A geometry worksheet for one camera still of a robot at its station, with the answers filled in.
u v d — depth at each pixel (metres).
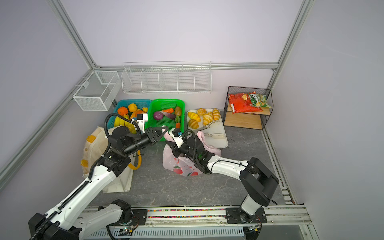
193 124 1.08
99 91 0.99
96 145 0.82
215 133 1.03
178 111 1.14
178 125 1.08
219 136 1.02
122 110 1.09
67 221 0.40
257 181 0.45
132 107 1.11
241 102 0.97
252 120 1.15
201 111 1.16
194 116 1.14
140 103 1.16
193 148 0.60
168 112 1.15
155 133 0.58
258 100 0.96
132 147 0.57
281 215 0.76
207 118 1.12
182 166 0.79
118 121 1.05
